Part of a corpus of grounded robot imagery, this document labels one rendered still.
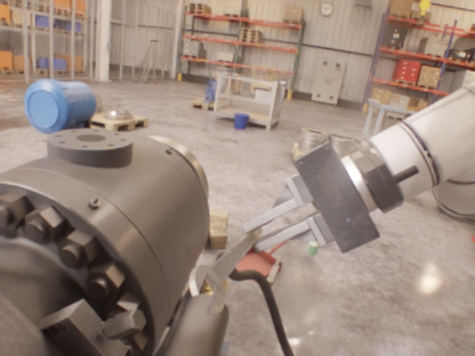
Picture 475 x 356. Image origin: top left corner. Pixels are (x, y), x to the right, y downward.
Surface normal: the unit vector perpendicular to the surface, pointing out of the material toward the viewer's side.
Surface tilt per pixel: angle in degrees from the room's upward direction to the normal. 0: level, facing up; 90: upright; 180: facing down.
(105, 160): 90
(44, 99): 90
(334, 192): 79
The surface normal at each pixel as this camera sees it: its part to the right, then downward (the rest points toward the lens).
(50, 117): -0.14, 0.32
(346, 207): -0.28, 0.10
